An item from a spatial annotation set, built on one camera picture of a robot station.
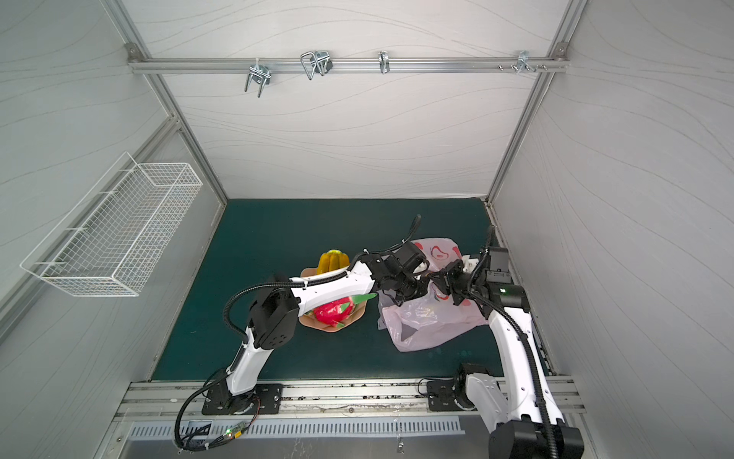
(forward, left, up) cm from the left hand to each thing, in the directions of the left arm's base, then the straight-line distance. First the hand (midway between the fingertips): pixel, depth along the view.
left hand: (434, 306), depth 77 cm
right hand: (+6, +2, +8) cm, 10 cm away
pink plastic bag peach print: (-4, +2, +6) cm, 7 cm away
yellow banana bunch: (+16, +30, -2) cm, 34 cm away
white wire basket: (+6, +81, +20) cm, 83 cm away
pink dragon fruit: (0, +27, -3) cm, 27 cm away
